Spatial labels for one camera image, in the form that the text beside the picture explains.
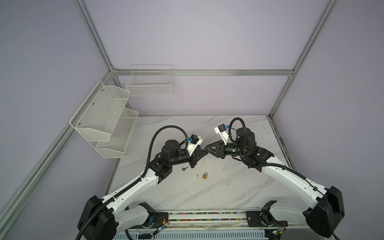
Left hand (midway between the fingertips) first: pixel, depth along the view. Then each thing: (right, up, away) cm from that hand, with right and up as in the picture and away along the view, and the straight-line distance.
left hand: (206, 152), depth 71 cm
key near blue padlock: (-12, -13, +20) cm, 27 cm away
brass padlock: (0, -17, +18) cm, 25 cm away
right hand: (0, +2, -1) cm, 3 cm away
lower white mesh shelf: (-54, 0, +18) cm, 57 cm away
